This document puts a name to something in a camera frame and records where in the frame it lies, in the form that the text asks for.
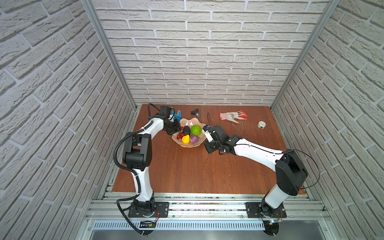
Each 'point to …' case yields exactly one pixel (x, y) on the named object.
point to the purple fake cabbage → (193, 139)
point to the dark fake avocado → (186, 130)
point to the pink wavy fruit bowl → (190, 122)
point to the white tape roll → (261, 124)
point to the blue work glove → (178, 116)
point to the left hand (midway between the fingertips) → (181, 126)
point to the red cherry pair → (180, 135)
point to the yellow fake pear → (186, 139)
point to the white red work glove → (233, 116)
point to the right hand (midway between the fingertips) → (206, 143)
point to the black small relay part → (195, 112)
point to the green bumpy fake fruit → (196, 130)
